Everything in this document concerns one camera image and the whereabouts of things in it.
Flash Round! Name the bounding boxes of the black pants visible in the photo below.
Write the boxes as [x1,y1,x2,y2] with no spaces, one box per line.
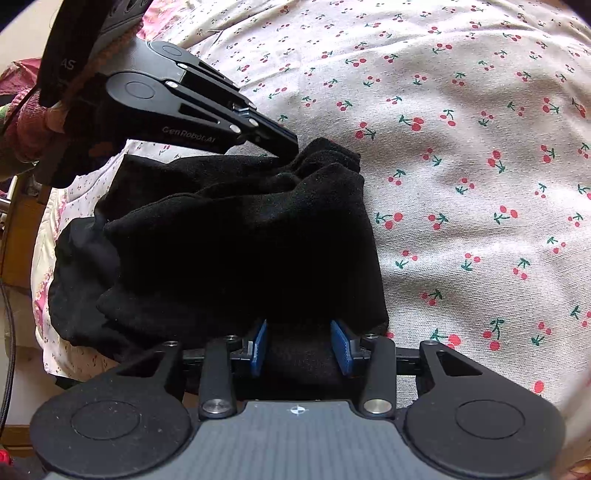
[47,137,391,402]

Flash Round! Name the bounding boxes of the pink floral cloth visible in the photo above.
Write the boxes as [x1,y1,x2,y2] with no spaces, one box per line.
[0,59,43,95]

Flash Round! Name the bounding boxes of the person's left forearm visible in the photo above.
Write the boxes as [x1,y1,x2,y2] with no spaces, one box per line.
[0,88,70,162]

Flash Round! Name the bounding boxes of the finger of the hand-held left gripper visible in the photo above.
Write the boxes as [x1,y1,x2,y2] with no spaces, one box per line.
[178,56,258,114]
[167,80,299,161]

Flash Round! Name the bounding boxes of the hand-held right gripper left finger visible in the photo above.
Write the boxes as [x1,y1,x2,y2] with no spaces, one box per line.
[115,318,269,420]

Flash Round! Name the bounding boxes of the wooden cabinet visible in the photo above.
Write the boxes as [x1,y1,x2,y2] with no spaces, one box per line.
[0,175,47,287]

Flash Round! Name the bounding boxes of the cherry print bed sheet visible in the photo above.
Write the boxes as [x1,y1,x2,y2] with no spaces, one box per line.
[30,0,591,480]

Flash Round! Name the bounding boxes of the black cable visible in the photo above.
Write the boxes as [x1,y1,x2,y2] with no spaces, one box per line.
[0,281,16,430]

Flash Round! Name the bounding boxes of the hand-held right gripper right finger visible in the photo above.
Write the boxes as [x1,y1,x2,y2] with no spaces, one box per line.
[330,318,483,420]

